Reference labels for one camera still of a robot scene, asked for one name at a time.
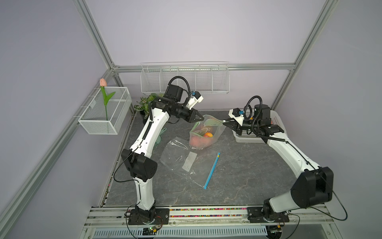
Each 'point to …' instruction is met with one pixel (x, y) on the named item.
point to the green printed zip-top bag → (206, 132)
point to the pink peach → (196, 141)
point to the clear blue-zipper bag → (197, 165)
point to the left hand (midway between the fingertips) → (203, 119)
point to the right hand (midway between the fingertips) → (224, 120)
